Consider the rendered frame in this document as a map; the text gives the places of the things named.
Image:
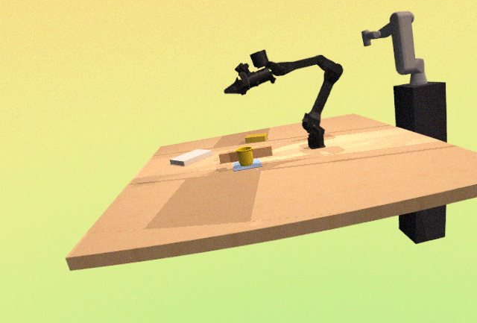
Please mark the orange-brown wooden beam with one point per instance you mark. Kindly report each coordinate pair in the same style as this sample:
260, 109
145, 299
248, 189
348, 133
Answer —
232, 156

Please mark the yellow cup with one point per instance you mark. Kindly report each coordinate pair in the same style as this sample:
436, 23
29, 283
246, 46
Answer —
245, 155

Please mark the yellow rectangular block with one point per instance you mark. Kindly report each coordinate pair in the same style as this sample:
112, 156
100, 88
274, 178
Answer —
256, 138

